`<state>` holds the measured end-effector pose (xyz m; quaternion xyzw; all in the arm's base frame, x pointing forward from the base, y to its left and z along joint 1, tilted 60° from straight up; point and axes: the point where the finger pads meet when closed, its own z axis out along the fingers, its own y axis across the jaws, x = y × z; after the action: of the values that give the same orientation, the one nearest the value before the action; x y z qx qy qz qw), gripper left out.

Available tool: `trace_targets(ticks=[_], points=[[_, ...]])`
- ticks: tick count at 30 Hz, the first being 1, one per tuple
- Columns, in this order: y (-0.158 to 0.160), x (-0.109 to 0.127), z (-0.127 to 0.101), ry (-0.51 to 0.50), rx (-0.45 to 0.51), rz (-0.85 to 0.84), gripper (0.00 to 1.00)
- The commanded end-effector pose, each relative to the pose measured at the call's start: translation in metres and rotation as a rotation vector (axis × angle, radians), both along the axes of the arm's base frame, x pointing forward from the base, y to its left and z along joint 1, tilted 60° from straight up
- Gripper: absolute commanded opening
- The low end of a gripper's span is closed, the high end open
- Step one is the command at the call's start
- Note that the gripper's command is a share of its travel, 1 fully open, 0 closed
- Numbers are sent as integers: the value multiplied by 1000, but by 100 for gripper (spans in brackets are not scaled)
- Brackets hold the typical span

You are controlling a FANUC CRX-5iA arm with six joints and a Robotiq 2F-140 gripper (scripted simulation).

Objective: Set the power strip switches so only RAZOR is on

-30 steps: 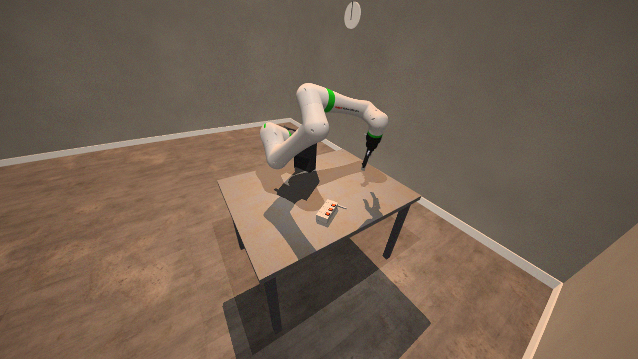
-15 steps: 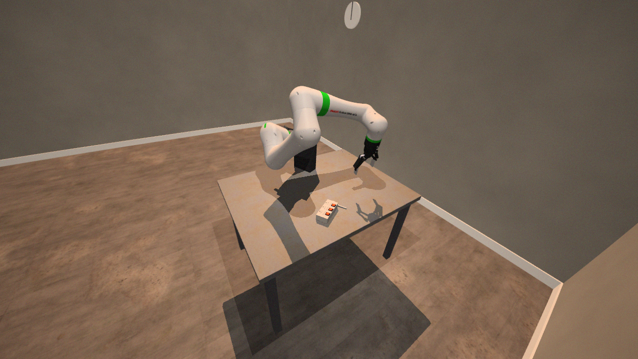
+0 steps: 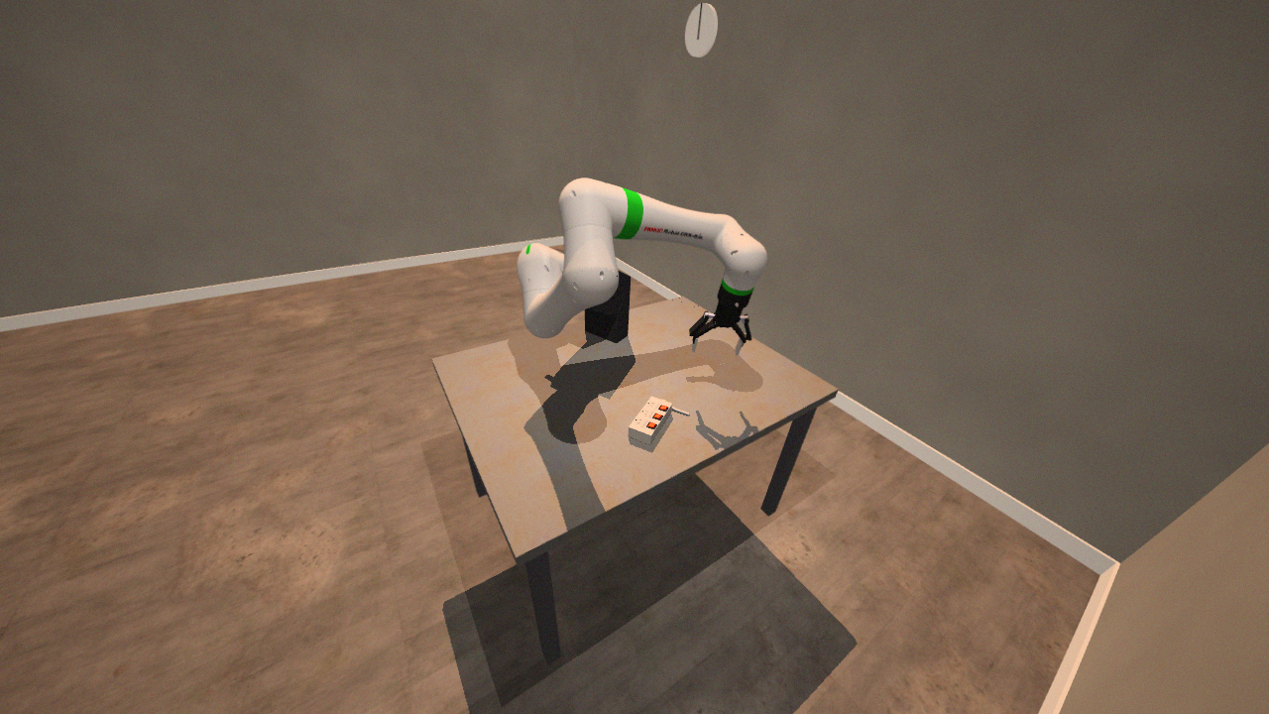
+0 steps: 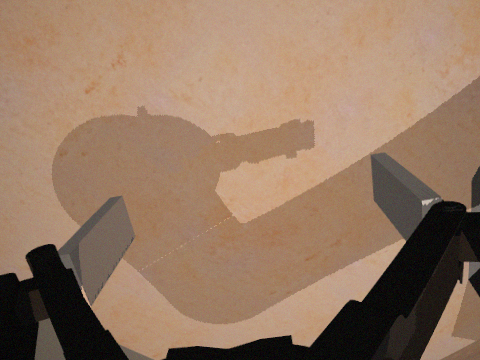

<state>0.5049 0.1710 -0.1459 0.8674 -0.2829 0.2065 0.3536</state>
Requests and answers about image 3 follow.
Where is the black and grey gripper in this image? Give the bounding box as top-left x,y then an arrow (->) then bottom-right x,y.
689,302 -> 751,355

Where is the cream power strip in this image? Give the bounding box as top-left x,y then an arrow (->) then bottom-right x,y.
629,397 -> 690,444

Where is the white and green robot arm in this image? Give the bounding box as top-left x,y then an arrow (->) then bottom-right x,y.
516,178 -> 766,339

